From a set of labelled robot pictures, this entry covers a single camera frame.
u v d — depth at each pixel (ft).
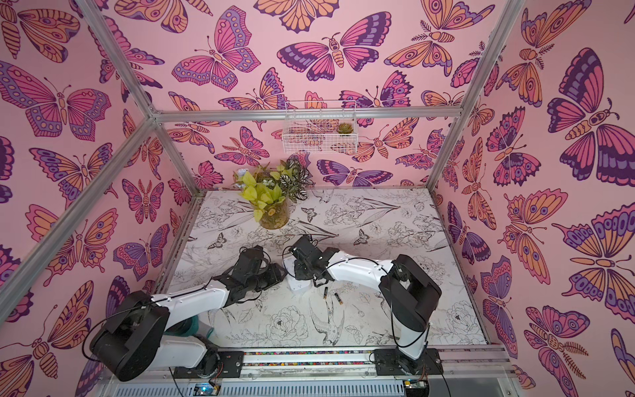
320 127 3.13
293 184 3.09
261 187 3.18
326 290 2.89
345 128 3.03
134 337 1.40
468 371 2.41
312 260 2.21
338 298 2.85
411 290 1.57
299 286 2.80
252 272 2.32
